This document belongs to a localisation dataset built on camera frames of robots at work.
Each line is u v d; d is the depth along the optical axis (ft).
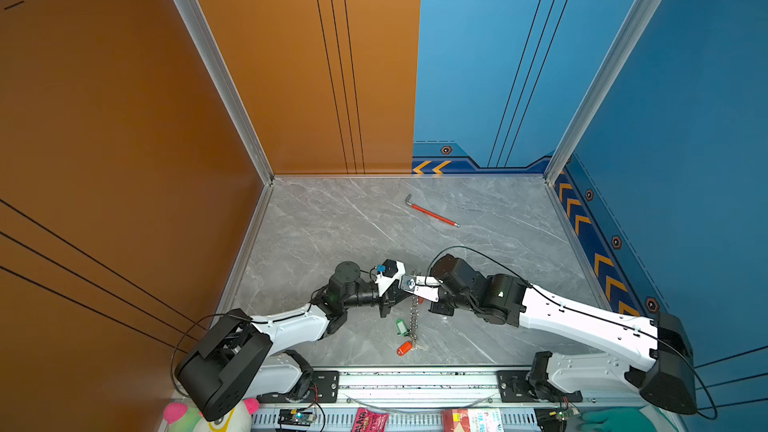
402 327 2.72
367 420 2.26
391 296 2.26
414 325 2.74
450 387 2.47
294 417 2.33
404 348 2.59
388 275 2.17
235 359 1.40
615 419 2.24
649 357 1.31
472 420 2.16
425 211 3.57
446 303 2.13
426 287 2.04
